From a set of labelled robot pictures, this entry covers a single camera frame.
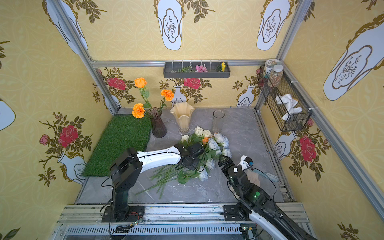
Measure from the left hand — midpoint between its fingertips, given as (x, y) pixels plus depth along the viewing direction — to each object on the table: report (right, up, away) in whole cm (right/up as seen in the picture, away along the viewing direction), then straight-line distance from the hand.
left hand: (187, 160), depth 90 cm
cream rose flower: (+12, +16, +10) cm, 22 cm away
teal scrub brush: (+48, -8, -6) cm, 49 cm away
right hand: (+19, +4, -11) cm, 22 cm away
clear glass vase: (+19, +25, +1) cm, 32 cm away
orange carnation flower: (-24, +29, -16) cm, 41 cm away
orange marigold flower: (-10, +38, -9) cm, 41 cm away
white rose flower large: (+20, +13, +1) cm, 24 cm away
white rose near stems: (+9, -5, -9) cm, 13 cm away
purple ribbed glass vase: (-22, +19, +17) cm, 33 cm away
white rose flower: (+15, +10, -3) cm, 18 cm away
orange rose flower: (-27, +45, -5) cm, 53 cm away
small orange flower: (+11, +11, +7) cm, 17 cm away
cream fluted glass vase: (-3, +30, +7) cm, 31 cm away
